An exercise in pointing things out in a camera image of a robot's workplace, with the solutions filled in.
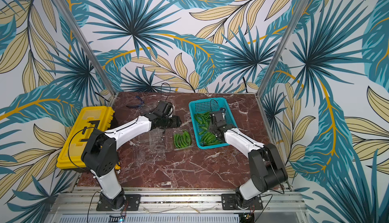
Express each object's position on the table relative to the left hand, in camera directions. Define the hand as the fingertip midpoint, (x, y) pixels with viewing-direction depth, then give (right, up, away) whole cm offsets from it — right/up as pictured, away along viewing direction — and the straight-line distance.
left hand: (178, 124), depth 90 cm
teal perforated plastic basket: (+14, +9, +17) cm, 24 cm away
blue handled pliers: (-31, +11, +20) cm, 39 cm away
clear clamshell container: (+3, -10, +4) cm, 11 cm away
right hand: (+22, 0, +2) cm, 22 cm away
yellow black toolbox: (-48, +4, -6) cm, 49 cm away
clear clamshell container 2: (-15, -12, -4) cm, 20 cm away
